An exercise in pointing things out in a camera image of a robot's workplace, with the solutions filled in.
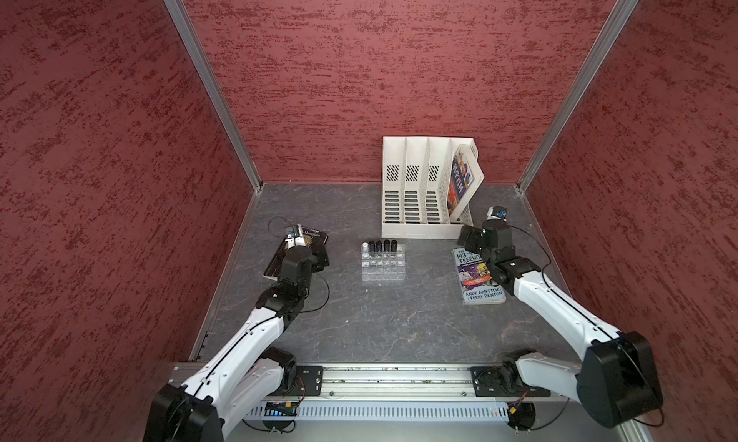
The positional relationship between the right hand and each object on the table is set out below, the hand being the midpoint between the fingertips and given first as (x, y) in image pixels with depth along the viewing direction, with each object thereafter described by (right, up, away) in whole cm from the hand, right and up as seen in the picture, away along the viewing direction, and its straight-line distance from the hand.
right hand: (472, 235), depth 86 cm
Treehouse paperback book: (+3, -17, +3) cm, 17 cm away
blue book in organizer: (+1, +18, +8) cm, 20 cm away
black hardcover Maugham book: (-52, -3, +16) cm, 54 cm away
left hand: (-50, -4, -4) cm, 50 cm away
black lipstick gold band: (-26, -4, +6) cm, 27 cm away
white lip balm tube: (-33, -4, +6) cm, 34 cm away
